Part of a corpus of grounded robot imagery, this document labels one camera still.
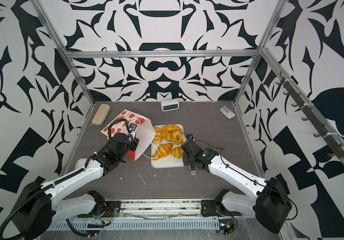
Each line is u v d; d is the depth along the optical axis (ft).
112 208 2.43
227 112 3.70
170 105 3.64
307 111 1.92
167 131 3.25
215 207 2.21
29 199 1.29
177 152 2.92
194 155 2.01
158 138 3.14
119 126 2.99
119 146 2.00
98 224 2.40
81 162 2.85
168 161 3.00
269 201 1.30
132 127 2.30
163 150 2.93
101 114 3.56
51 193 1.41
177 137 3.08
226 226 2.33
